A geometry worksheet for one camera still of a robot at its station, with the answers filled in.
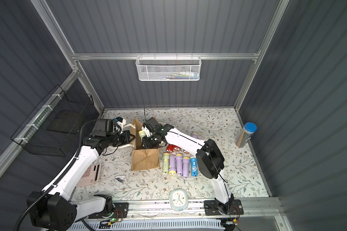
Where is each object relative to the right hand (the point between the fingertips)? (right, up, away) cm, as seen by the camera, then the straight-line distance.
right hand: (145, 145), depth 84 cm
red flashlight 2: (+22, +2, -26) cm, 35 cm away
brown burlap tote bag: (0, -6, -7) cm, 10 cm away
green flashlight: (-2, +6, -1) cm, 7 cm away
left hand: (-4, +5, -5) cm, 8 cm away
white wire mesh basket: (+12, +60, +40) cm, 73 cm away
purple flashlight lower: (+16, -16, +1) cm, 23 cm away
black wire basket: (-43, +12, -10) cm, 45 cm away
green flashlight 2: (+12, -12, +5) cm, 17 cm away
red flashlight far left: (+14, -4, +12) cm, 19 cm away
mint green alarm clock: (+20, -27, -9) cm, 35 cm away
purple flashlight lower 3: (+24, -14, +3) cm, 28 cm away
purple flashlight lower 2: (+20, -12, +3) cm, 24 cm away
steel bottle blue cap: (+60, +6, +2) cm, 61 cm away
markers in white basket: (+23, +44, +8) cm, 50 cm away
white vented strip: (+26, -38, -14) cm, 48 cm away
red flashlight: (+19, -4, +10) cm, 22 cm away
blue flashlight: (+29, -11, +5) cm, 31 cm away
